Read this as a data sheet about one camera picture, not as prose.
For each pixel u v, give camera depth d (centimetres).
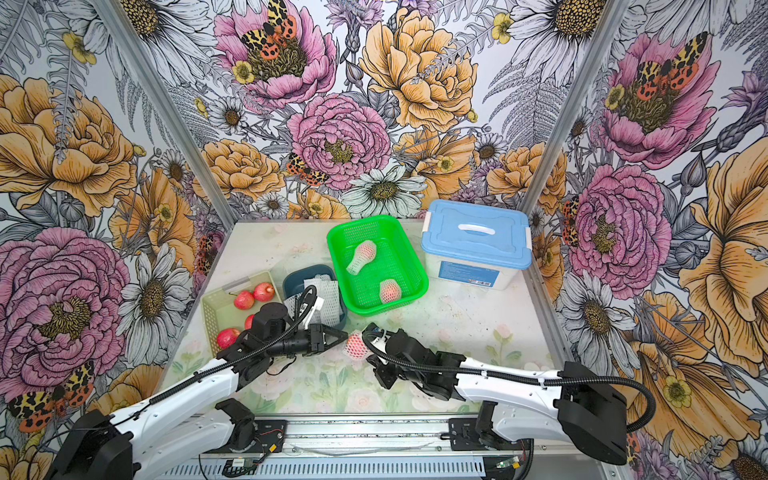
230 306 97
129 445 41
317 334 71
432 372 59
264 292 96
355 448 73
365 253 105
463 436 74
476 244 92
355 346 73
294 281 97
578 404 42
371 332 69
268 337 63
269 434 76
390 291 94
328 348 71
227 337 85
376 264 108
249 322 89
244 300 94
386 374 69
